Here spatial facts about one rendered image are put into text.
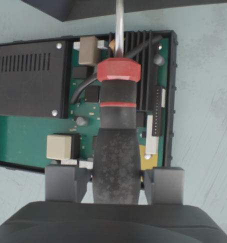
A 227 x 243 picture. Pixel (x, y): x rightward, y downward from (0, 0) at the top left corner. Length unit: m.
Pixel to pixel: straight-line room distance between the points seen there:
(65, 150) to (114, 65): 0.12
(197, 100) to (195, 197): 0.08
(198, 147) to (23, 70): 0.17
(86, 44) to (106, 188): 0.14
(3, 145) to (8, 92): 0.06
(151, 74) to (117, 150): 0.10
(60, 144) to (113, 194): 0.11
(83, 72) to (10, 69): 0.08
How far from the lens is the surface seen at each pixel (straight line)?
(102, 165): 0.16
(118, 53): 0.17
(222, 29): 0.26
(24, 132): 0.32
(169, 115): 0.25
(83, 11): 0.31
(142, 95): 0.24
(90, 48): 0.26
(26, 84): 0.30
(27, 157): 0.31
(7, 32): 0.36
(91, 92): 0.27
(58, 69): 0.28
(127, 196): 0.16
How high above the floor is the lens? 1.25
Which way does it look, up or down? 66 degrees down
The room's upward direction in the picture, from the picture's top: 88 degrees counter-clockwise
